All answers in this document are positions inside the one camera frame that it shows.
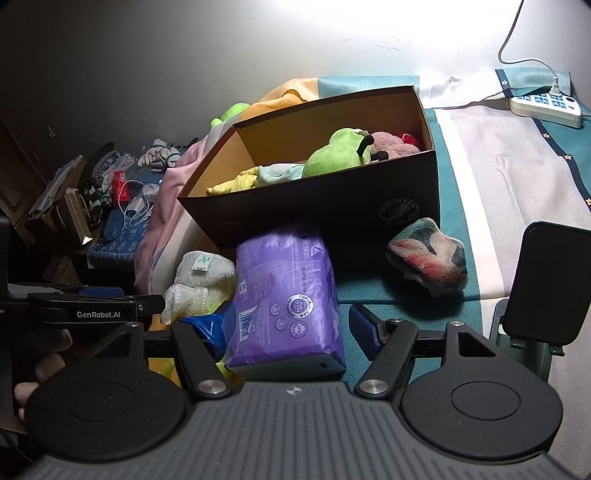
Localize pink cloth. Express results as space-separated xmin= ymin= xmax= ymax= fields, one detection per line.
xmin=134 ymin=136 xmax=218 ymax=296

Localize striped socks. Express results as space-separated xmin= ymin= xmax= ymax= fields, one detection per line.
xmin=78 ymin=150 xmax=121 ymax=217

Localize yellow fuzzy cloth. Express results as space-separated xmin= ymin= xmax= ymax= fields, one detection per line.
xmin=206 ymin=167 xmax=259 ymax=195

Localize dark brown cardboard box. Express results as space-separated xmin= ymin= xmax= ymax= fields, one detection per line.
xmin=178 ymin=85 xmax=441 ymax=259

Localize large green plush toy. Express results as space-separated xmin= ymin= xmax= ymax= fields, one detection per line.
xmin=302 ymin=128 xmax=389 ymax=179

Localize white gloves pair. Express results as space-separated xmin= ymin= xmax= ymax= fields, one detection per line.
xmin=137 ymin=137 xmax=182 ymax=172

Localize patchwork bed sheet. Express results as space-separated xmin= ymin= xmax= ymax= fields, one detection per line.
xmin=134 ymin=69 xmax=591 ymax=402

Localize white towel with green label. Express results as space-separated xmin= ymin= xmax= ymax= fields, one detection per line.
xmin=161 ymin=250 xmax=238 ymax=326

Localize purple plastic packet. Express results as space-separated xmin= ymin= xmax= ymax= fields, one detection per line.
xmin=226 ymin=220 xmax=347 ymax=380

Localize white charger with cable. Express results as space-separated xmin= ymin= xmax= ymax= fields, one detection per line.
xmin=117 ymin=180 xmax=155 ymax=227

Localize brown paper bag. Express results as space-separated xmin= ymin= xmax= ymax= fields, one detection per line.
xmin=55 ymin=189 xmax=93 ymax=245

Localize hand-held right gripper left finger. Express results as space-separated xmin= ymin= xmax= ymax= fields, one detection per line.
xmin=90 ymin=302 xmax=237 ymax=401

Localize pink plush toy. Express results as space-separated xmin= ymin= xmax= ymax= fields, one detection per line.
xmin=369 ymin=131 xmax=424 ymax=161

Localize grey phone stand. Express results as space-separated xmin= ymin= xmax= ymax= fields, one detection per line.
xmin=489 ymin=298 xmax=557 ymax=384

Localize person's left hand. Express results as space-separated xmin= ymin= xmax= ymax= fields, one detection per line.
xmin=14 ymin=330 xmax=73 ymax=423

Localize small bright green plush toy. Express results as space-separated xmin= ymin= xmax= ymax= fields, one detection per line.
xmin=211 ymin=102 xmax=252 ymax=129

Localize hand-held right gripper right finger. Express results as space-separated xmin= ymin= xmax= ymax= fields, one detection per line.
xmin=348 ymin=304 xmax=499 ymax=398

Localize mint and white cloth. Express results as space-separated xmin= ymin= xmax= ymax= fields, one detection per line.
xmin=256 ymin=162 xmax=305 ymax=186

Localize white power strip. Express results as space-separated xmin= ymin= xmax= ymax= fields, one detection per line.
xmin=508 ymin=92 xmax=583 ymax=129

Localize multicoloured fleece cloth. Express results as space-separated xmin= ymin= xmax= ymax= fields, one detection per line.
xmin=387 ymin=218 xmax=469 ymax=297

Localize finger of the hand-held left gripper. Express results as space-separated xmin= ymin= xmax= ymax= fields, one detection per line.
xmin=55 ymin=284 xmax=125 ymax=299
xmin=137 ymin=296 xmax=166 ymax=320

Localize white power cable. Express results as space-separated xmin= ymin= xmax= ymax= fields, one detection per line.
xmin=498 ymin=0 xmax=563 ymax=97

